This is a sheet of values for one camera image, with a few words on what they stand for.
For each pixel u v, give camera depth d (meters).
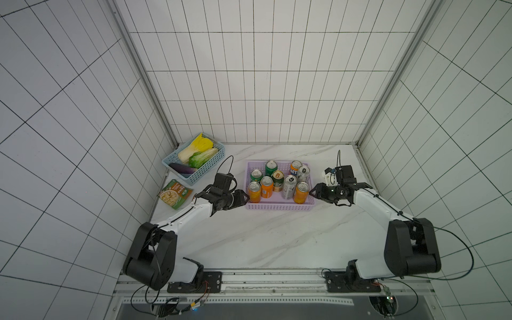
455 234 0.41
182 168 1.01
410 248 0.43
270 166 0.95
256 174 0.92
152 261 0.41
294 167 0.95
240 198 0.77
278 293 0.72
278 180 0.91
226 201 0.73
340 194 0.66
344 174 0.71
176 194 0.97
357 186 0.66
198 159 1.02
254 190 0.88
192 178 0.98
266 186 0.89
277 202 0.97
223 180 0.68
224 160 1.11
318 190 0.83
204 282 0.72
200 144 1.09
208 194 0.65
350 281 0.67
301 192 0.87
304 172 0.90
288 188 0.87
